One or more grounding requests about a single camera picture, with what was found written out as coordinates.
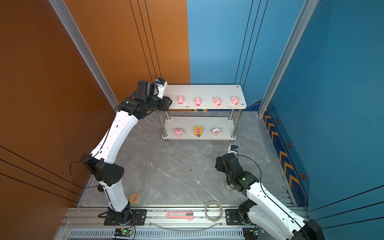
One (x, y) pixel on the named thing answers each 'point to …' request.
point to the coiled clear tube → (213, 202)
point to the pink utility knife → (186, 215)
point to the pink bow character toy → (178, 132)
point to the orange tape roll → (134, 198)
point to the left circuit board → (123, 232)
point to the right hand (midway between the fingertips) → (218, 160)
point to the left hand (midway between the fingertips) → (168, 98)
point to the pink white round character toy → (215, 131)
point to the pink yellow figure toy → (198, 131)
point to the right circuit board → (252, 233)
